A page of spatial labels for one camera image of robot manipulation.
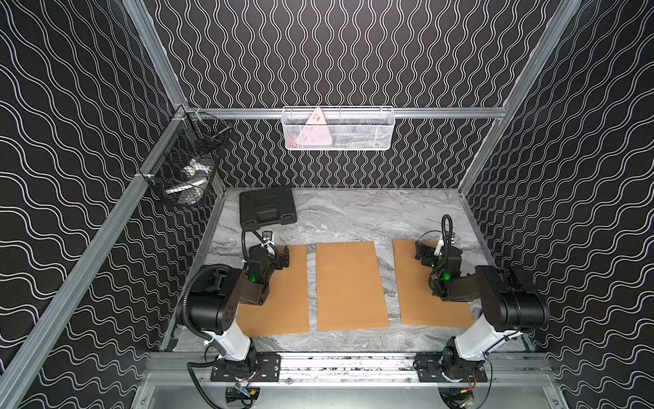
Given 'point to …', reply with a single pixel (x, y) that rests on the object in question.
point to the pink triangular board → (315, 131)
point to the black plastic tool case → (266, 207)
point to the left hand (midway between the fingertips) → (272, 242)
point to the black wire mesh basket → (193, 135)
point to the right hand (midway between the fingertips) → (435, 245)
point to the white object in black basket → (194, 177)
